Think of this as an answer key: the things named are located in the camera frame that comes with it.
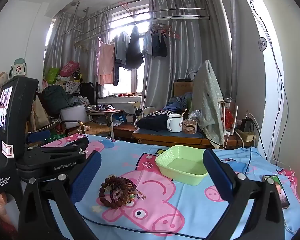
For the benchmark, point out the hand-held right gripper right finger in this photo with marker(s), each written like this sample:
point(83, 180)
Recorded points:
point(217, 175)

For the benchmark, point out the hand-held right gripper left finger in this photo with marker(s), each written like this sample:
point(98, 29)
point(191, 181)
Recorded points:
point(86, 175)

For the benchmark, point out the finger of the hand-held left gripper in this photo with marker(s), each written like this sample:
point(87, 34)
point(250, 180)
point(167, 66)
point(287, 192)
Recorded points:
point(65, 146)
point(38, 135)

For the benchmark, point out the green plastic basket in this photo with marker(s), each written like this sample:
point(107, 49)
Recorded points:
point(182, 165)

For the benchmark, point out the brown paper bag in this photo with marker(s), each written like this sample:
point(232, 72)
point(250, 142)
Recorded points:
point(40, 115)

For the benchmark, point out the chair with grey cushion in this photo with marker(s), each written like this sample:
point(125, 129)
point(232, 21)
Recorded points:
point(75, 116)

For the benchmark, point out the white printed bag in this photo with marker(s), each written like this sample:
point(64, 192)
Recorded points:
point(18, 68)

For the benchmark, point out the dark green backpack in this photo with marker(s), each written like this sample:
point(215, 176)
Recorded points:
point(55, 100)

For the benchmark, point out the green shopping bag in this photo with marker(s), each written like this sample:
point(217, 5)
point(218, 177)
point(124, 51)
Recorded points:
point(52, 75)

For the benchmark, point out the beige power strip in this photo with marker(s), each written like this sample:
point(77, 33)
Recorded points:
point(245, 135)

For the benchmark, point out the small folding table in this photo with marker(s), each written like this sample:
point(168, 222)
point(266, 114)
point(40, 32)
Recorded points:
point(105, 112)

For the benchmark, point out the clear snack jar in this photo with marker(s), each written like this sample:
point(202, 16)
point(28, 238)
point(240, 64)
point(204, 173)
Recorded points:
point(189, 127)

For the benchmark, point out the wooden desk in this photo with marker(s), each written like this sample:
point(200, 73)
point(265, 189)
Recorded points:
point(175, 137)

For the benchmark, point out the red plastic bag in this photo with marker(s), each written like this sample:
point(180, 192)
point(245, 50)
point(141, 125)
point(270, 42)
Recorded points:
point(228, 118)

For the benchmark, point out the black charger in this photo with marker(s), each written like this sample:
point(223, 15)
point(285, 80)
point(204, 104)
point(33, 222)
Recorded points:
point(246, 125)

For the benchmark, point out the cartoon printed blue bedsheet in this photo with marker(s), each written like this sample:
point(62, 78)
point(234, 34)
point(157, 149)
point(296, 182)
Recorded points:
point(165, 205)

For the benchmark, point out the smartphone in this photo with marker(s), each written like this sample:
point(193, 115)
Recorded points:
point(278, 192)

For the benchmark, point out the pink bag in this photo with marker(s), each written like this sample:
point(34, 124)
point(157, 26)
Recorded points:
point(70, 68)

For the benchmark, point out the clear plastic bag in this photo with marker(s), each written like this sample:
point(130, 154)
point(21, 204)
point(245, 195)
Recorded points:
point(195, 114)

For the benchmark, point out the white enamel mug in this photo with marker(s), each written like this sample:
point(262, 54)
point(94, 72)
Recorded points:
point(174, 123)

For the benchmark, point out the grey curtain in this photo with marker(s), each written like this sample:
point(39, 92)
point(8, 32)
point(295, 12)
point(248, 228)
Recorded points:
point(65, 45)
point(187, 42)

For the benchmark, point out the green floral cloth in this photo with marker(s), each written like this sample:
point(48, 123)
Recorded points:
point(208, 97)

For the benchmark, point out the dark clothes heap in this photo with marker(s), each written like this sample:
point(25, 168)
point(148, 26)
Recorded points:
point(152, 121)

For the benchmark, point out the white plastic chair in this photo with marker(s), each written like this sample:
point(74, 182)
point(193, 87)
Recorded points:
point(148, 111)

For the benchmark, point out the cardboard box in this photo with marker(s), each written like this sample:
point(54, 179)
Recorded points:
point(183, 88)

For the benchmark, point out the pink hanging garment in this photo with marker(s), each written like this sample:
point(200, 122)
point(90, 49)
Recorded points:
point(105, 62)

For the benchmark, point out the grey hanging shirt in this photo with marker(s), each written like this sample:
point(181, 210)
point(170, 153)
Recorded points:
point(120, 52)

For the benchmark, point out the dark hanging jacket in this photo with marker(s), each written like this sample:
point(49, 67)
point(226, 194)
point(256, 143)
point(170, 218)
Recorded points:
point(134, 50)

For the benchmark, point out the blue hanging shirt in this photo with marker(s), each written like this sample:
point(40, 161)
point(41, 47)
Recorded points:
point(147, 43)

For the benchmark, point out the dark hanging garment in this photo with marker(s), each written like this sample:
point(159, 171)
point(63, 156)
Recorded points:
point(159, 45)

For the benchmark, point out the pink clothes hanger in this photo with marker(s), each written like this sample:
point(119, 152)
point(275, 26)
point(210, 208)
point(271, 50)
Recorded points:
point(127, 8)

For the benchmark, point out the metal drying rack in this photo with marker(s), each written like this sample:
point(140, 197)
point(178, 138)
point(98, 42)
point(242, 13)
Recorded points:
point(140, 17)

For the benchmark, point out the red clothes hangers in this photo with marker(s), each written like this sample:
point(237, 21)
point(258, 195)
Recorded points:
point(171, 32)

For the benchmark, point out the round wall sticker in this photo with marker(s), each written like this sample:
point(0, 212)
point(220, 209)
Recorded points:
point(262, 44)

